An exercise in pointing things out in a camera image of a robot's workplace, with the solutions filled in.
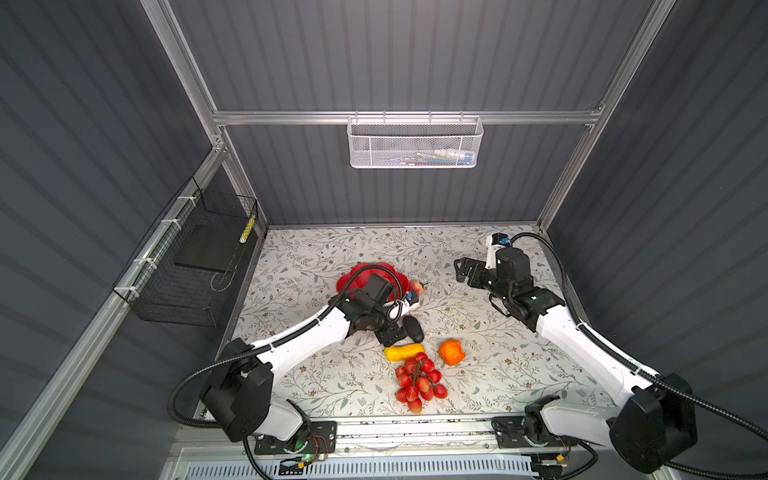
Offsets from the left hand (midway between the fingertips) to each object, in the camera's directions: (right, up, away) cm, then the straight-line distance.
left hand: (397, 322), depth 83 cm
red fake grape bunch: (+5, -14, -6) cm, 16 cm away
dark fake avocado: (+5, -3, +5) cm, 8 cm away
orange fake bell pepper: (+15, -8, -1) cm, 17 cm away
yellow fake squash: (+1, -9, +1) cm, 9 cm away
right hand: (+20, +16, -1) cm, 26 cm away
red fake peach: (+7, +8, +15) cm, 19 cm away
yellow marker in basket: (-42, +26, -1) cm, 49 cm away
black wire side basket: (-53, +15, -9) cm, 56 cm away
